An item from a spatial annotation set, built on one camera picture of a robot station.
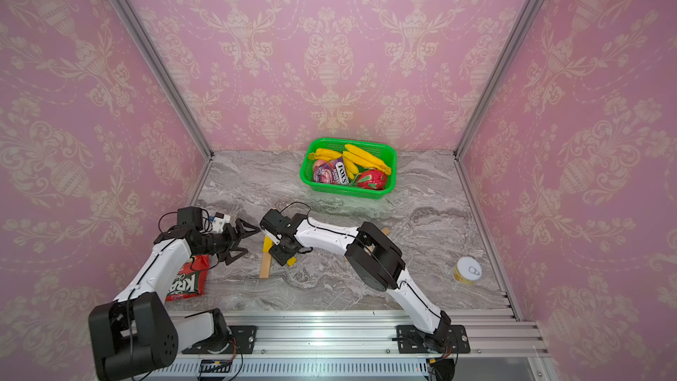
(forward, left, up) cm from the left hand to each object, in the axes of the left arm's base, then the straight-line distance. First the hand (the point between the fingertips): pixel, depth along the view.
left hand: (253, 239), depth 82 cm
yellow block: (-4, -11, -7) cm, 14 cm away
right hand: (-3, -6, -10) cm, 12 cm away
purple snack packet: (+31, -23, -2) cm, 38 cm away
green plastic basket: (+43, -46, -3) cm, 63 cm away
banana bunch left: (+41, -20, -3) cm, 46 cm away
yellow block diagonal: (+3, -2, -10) cm, 11 cm away
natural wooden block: (-4, -2, -11) cm, 12 cm away
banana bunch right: (+38, -32, -1) cm, 50 cm away
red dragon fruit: (+26, -40, -1) cm, 48 cm away
